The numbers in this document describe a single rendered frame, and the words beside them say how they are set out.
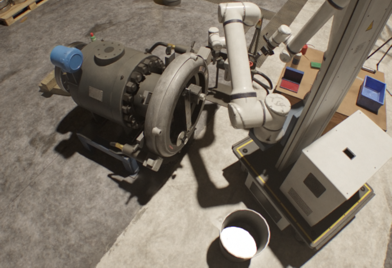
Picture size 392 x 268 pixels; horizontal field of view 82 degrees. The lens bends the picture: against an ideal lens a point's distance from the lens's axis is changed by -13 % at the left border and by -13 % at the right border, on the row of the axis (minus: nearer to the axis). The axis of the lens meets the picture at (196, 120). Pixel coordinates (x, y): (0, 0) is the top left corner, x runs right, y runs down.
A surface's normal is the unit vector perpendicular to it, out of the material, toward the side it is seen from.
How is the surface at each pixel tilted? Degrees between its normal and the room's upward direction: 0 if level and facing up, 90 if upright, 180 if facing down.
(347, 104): 0
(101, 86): 50
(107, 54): 0
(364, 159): 0
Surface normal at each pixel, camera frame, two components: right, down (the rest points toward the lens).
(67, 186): 0.00, -0.62
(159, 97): -0.25, -0.07
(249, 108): 0.09, -0.06
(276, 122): 0.14, 0.78
